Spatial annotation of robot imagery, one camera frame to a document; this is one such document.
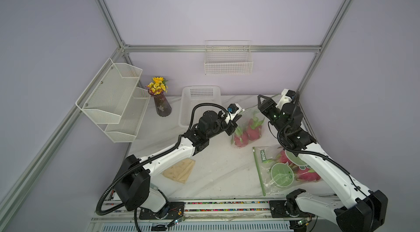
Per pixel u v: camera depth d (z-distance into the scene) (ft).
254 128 2.87
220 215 2.40
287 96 2.05
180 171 2.81
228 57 3.13
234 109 1.96
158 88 3.03
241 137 2.76
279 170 2.61
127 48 3.02
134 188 1.36
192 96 3.76
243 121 2.44
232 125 2.13
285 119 1.74
